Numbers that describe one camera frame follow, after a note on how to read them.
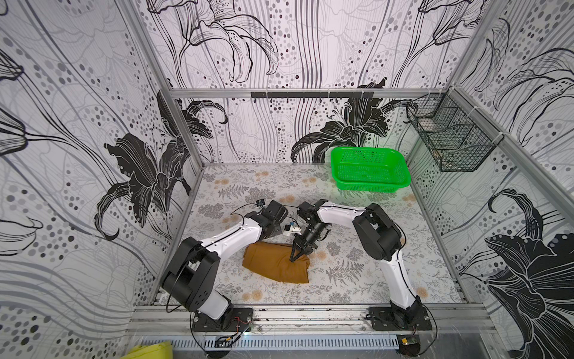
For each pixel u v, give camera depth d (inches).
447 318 28.9
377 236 21.9
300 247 30.8
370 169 46.5
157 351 24.2
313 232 31.5
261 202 31.7
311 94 35.1
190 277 17.0
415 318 24.7
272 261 31.2
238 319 28.2
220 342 28.1
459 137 34.7
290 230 33.8
